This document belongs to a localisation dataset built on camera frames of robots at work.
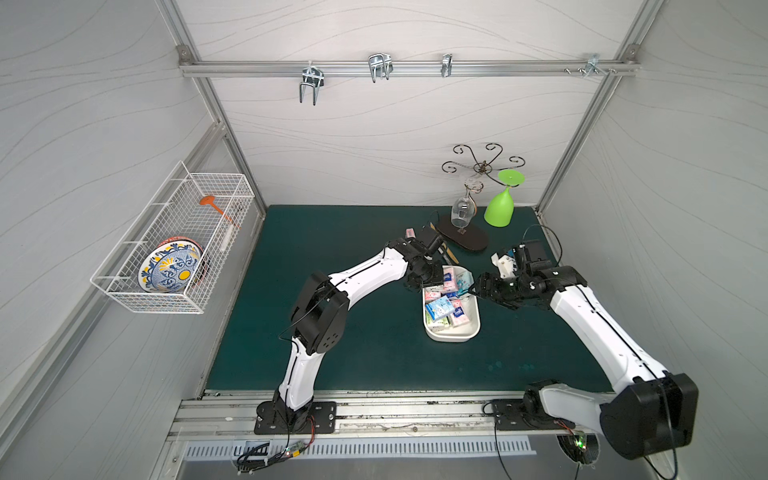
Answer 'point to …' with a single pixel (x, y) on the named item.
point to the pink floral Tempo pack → (432, 295)
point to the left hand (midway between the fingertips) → (444, 284)
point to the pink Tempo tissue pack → (449, 280)
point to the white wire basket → (176, 214)
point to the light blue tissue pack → (440, 308)
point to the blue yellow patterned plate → (169, 267)
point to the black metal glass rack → (470, 238)
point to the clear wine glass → (465, 208)
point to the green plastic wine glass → (500, 210)
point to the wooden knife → (445, 247)
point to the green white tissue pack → (438, 324)
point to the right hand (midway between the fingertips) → (481, 291)
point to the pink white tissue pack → (458, 316)
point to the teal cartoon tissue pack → (464, 281)
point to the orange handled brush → (209, 200)
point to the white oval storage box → (455, 333)
